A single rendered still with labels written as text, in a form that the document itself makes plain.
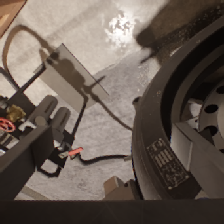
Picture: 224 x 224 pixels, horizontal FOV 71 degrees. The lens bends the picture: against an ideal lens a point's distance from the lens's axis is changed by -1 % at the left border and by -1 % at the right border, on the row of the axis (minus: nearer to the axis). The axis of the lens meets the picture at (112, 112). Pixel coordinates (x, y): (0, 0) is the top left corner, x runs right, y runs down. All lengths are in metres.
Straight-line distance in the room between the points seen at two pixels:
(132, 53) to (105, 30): 0.18
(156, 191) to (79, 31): 0.83
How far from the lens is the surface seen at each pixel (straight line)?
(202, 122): 0.50
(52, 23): 0.98
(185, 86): 0.53
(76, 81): 1.06
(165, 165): 0.30
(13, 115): 0.73
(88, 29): 0.92
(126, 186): 0.37
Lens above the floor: 0.87
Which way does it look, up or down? 49 degrees down
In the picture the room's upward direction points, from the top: 169 degrees counter-clockwise
